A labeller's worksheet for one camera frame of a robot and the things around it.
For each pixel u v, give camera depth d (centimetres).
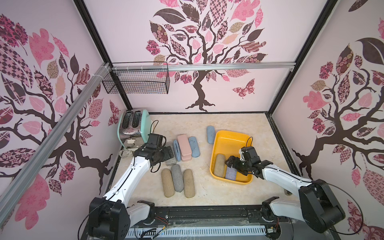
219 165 88
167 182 81
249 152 70
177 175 84
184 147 95
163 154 74
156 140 64
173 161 90
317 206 41
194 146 96
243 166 75
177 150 92
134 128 90
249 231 70
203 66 94
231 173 85
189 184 81
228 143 103
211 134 103
